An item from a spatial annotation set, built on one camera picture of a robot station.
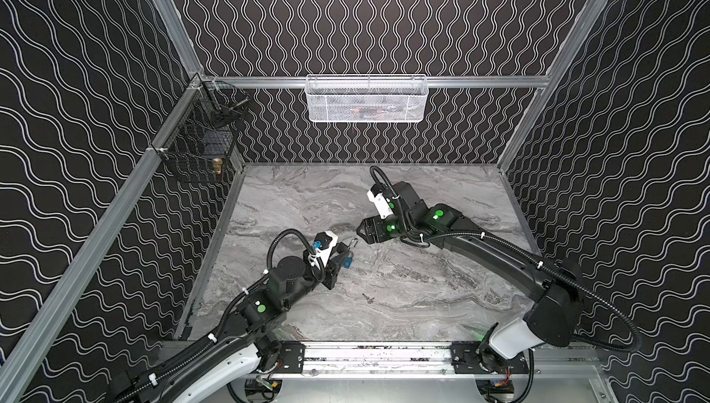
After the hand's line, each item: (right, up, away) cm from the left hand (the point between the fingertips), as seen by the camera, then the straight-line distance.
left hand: (349, 250), depth 71 cm
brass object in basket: (-40, +23, +12) cm, 48 cm away
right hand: (+5, +5, +7) cm, 10 cm away
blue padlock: (-1, -8, +21) cm, 23 cm away
